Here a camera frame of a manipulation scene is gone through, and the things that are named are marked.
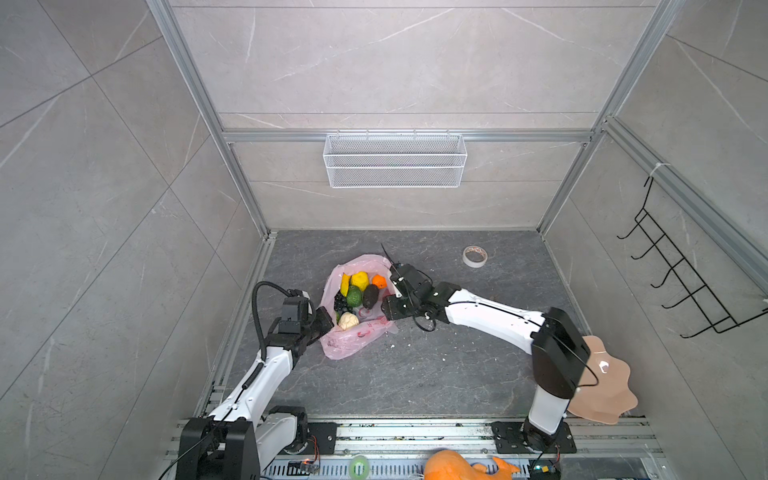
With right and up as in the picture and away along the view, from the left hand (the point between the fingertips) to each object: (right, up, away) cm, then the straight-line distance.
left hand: (331, 310), depth 87 cm
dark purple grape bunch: (+2, 0, +9) cm, 9 cm away
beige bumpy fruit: (+5, -3, +1) cm, 6 cm away
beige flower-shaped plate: (+74, -20, -10) cm, 77 cm away
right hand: (+17, +2, 0) cm, 17 cm away
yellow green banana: (+3, +7, +6) cm, 10 cm away
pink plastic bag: (+13, -5, +2) cm, 14 cm away
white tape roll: (+50, +16, +27) cm, 59 cm away
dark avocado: (+11, +3, +9) cm, 14 cm away
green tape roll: (+10, -35, -16) cm, 40 cm away
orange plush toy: (+30, -29, -23) cm, 48 cm away
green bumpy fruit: (+6, +3, +8) cm, 11 cm away
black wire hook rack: (+85, +5, -25) cm, 89 cm away
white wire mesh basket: (+19, +49, +14) cm, 54 cm away
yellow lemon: (+7, +8, +12) cm, 16 cm away
